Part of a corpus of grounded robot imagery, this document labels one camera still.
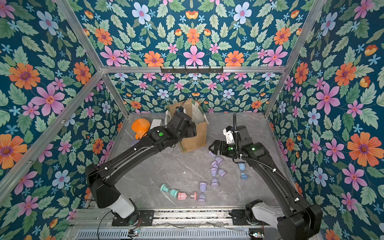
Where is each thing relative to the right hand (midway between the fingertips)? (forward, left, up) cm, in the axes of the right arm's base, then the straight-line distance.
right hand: (218, 145), depth 75 cm
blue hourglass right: (-7, -16, -22) cm, 27 cm away
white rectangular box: (+30, +45, -16) cm, 56 cm away
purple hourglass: (+2, -1, -19) cm, 19 cm away
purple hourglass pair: (-11, +1, -21) cm, 24 cm away
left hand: (+8, +13, +6) cm, 17 cm away
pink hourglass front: (-19, +19, -20) cm, 33 cm away
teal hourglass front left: (-18, +23, -20) cm, 35 cm away
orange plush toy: (+23, +53, -13) cm, 59 cm away
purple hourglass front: (-14, +8, -21) cm, 27 cm away
